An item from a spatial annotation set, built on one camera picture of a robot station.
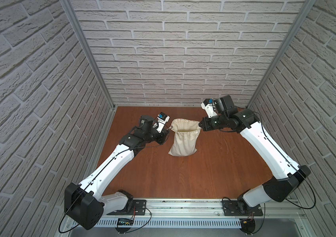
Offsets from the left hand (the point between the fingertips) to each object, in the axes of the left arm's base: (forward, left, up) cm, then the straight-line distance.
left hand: (166, 126), depth 76 cm
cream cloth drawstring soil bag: (-7, -10, +4) cm, 13 cm away
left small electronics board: (-41, +21, -28) cm, 53 cm away
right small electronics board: (-42, -40, -24) cm, 63 cm away
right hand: (-3, -15, +5) cm, 16 cm away
